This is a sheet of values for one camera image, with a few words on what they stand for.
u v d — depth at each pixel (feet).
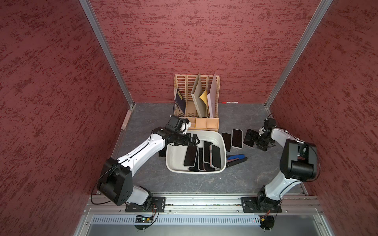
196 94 2.93
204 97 2.93
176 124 2.13
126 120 3.55
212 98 3.47
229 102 4.10
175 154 3.02
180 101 3.67
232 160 2.87
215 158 2.96
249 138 2.87
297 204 2.49
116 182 1.36
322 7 2.33
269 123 2.61
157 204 2.44
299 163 1.60
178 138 2.24
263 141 2.67
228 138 3.34
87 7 2.33
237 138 3.39
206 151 2.93
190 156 2.94
